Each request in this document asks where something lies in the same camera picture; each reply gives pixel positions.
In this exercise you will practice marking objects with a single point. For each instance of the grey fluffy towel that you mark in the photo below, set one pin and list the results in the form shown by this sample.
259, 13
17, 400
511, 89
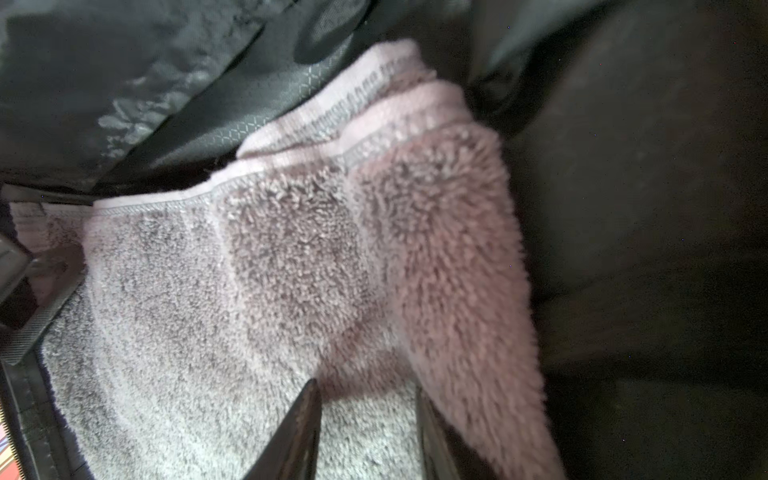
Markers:
366, 240

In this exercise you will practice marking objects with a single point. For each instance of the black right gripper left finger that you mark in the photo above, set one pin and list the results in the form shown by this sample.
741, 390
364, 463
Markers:
292, 451

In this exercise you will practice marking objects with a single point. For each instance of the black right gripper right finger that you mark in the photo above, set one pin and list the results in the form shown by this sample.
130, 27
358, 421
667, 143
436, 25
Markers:
444, 454

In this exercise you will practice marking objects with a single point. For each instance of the black white suitcase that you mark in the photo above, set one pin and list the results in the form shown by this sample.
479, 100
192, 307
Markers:
633, 133

